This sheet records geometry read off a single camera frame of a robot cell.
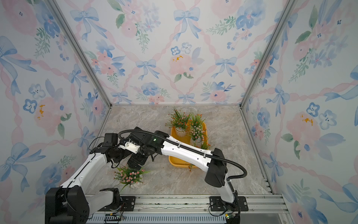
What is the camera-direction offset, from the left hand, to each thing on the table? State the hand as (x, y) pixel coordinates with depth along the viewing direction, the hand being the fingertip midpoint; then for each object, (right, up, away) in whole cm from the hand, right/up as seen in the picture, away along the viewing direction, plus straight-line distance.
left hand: (130, 151), depth 87 cm
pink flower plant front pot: (+5, -8, -18) cm, 21 cm away
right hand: (+6, +1, -14) cm, 15 cm away
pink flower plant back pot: (+41, +10, -3) cm, 42 cm away
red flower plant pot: (+30, +19, +4) cm, 36 cm away
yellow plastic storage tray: (+31, -7, 0) cm, 32 cm away
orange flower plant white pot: (+42, +19, +7) cm, 47 cm away
